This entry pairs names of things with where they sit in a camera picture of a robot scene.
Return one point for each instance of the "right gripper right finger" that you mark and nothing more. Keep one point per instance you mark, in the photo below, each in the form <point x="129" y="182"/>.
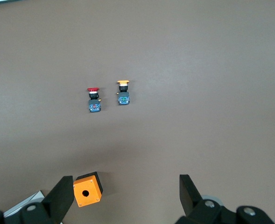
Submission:
<point x="195" y="210"/>

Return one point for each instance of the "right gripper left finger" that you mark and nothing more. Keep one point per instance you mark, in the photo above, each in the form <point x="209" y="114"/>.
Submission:
<point x="55" y="205"/>

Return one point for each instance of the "white drawer cabinet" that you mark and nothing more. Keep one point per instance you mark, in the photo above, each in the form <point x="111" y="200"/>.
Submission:
<point x="32" y="198"/>

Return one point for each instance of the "red mushroom push button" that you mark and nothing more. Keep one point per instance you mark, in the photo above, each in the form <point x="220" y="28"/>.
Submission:
<point x="94" y="106"/>

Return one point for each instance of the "yellow mushroom push button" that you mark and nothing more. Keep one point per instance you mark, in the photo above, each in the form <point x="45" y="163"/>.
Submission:
<point x="123" y="99"/>

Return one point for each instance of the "brown table mat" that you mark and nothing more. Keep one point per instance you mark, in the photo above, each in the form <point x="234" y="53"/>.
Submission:
<point x="151" y="58"/>

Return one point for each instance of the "orange button enclosure box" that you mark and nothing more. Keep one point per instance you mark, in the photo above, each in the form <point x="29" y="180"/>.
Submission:
<point x="93" y="189"/>

